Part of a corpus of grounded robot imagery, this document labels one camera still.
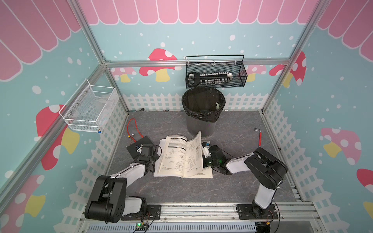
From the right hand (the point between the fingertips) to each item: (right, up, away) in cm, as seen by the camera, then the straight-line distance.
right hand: (195, 160), depth 92 cm
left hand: (-26, +2, +1) cm, 26 cm away
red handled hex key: (+47, +11, +12) cm, 50 cm away
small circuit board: (-28, -29, -19) cm, 45 cm away
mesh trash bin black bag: (+5, +36, +14) cm, 39 cm away
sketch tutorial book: (-11, +3, -4) cm, 12 cm away
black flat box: (-43, +7, +6) cm, 44 cm away
